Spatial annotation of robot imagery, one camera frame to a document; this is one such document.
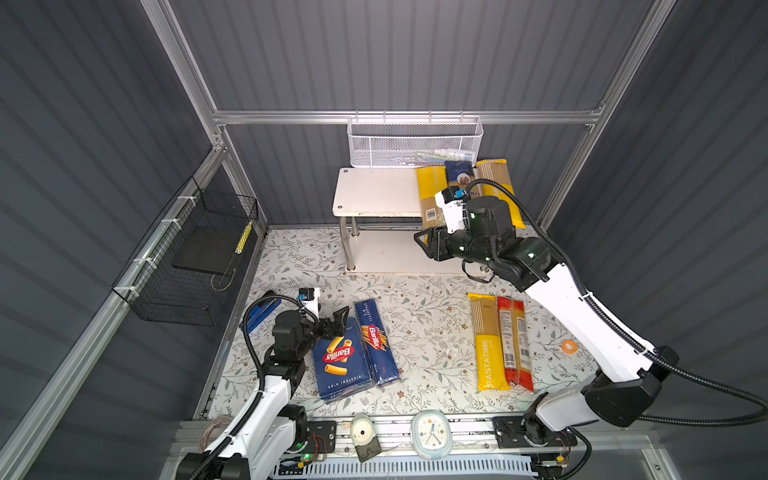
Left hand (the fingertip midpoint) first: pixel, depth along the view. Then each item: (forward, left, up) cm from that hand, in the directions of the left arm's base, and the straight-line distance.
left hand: (333, 307), depth 83 cm
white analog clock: (-31, -25, -10) cm, 41 cm away
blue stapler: (+6, +26, -11) cm, 29 cm away
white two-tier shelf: (+23, -13, +22) cm, 34 cm away
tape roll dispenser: (-31, -8, -6) cm, 33 cm away
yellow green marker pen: (+14, +23, +15) cm, 31 cm away
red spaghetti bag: (-9, -53, -9) cm, 54 cm away
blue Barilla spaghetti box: (-7, -12, -9) cm, 17 cm away
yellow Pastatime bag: (-11, -44, -10) cm, 47 cm away
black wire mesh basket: (+4, +35, +16) cm, 39 cm away
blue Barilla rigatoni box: (-15, -3, -6) cm, 16 cm away
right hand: (+2, -24, +25) cm, 35 cm away
